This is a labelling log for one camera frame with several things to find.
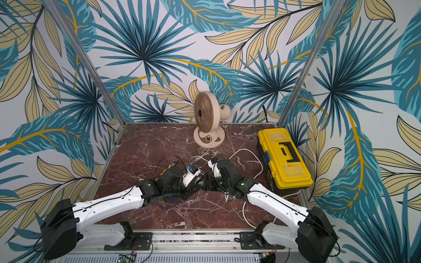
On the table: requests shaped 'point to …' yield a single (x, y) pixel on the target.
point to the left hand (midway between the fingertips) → (196, 188)
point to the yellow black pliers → (171, 165)
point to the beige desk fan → (208, 112)
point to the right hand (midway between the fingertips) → (200, 183)
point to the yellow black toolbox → (283, 164)
